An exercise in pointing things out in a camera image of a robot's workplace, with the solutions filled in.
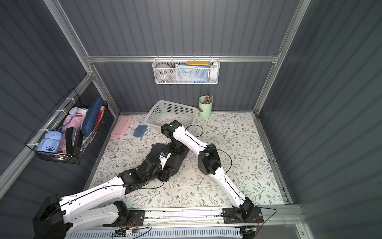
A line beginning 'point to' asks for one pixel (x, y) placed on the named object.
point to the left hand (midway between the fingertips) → (169, 167)
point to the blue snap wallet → (140, 130)
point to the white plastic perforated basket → (166, 111)
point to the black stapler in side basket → (71, 135)
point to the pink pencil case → (121, 126)
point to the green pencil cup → (205, 104)
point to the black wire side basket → (75, 104)
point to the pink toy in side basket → (69, 121)
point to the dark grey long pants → (176, 159)
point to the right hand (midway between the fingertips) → (179, 154)
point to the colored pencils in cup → (208, 98)
